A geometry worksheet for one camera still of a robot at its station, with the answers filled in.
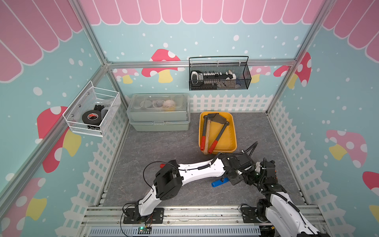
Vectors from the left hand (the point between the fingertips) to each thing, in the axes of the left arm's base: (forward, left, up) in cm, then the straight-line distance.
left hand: (233, 177), depth 79 cm
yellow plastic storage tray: (+28, -2, -8) cm, 29 cm away
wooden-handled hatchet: (+48, +9, -5) cm, 49 cm away
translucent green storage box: (+43, +47, +6) cm, 64 cm away
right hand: (+8, -4, -2) cm, 9 cm away
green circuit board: (-23, +47, -11) cm, 53 cm away
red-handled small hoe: (+22, +16, 0) cm, 28 cm away
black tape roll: (+19, +71, +26) cm, 78 cm away
